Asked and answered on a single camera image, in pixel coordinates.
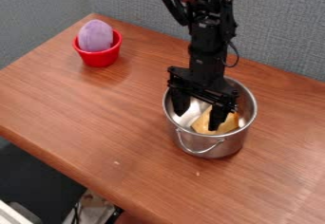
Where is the metal pot with handle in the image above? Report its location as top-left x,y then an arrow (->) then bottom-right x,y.
162,77 -> 258,159

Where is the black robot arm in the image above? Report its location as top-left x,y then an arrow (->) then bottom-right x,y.
162,0 -> 238,131

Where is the red cup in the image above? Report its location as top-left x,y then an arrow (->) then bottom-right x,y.
72,30 -> 122,67

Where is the grey equipment under table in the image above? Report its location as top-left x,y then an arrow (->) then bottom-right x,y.
63,190 -> 123,224

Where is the yellow cheese wedge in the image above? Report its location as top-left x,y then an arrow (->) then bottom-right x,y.
191,107 -> 238,135

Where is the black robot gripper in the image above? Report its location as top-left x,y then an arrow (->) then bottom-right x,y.
167,46 -> 238,131

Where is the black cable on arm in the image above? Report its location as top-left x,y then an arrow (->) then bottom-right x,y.
222,41 -> 241,68

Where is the purple plush egg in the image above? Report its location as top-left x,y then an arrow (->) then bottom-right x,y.
77,19 -> 112,52

